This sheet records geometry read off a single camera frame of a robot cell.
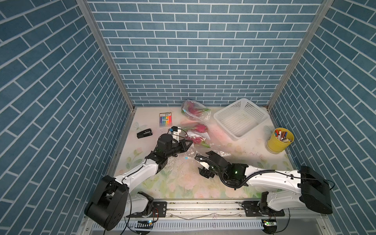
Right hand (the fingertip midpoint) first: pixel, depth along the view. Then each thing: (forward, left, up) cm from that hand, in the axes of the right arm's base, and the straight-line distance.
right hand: (204, 160), depth 80 cm
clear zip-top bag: (+17, +3, +1) cm, 17 cm away
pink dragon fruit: (+23, +3, -1) cm, 24 cm away
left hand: (+7, +5, +6) cm, 10 cm away
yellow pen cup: (+19, -48, -2) cm, 51 cm away
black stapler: (+21, +42, -9) cm, 48 cm away
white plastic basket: (+42, -27, -10) cm, 51 cm away
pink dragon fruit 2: (+11, +4, +3) cm, 12 cm away
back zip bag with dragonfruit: (+44, +12, -3) cm, 46 cm away
